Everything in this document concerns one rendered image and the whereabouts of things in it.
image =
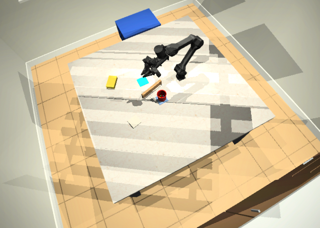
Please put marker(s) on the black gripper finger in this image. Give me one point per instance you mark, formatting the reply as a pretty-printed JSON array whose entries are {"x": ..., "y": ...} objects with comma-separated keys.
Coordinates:
[
  {"x": 148, "y": 73},
  {"x": 144, "y": 70}
]

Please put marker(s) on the tan wooden bar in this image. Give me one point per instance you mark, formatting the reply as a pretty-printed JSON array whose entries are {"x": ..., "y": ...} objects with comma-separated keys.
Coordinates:
[{"x": 150, "y": 89}]

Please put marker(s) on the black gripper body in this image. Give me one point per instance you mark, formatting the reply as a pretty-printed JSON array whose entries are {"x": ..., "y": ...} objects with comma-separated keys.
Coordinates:
[{"x": 154, "y": 69}]

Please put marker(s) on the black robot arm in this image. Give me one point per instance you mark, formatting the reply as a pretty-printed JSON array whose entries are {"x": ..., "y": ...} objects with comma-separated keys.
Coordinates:
[{"x": 163, "y": 53}]

